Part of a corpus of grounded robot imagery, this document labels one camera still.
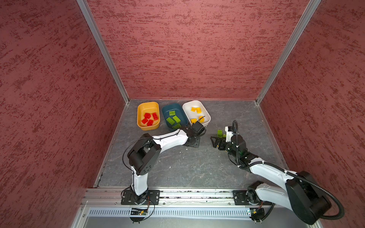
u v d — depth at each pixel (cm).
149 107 112
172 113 110
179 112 110
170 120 106
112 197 76
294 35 81
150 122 104
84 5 71
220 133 98
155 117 107
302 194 43
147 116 107
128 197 74
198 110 113
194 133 71
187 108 113
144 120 106
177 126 103
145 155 49
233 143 67
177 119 107
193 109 114
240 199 74
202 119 105
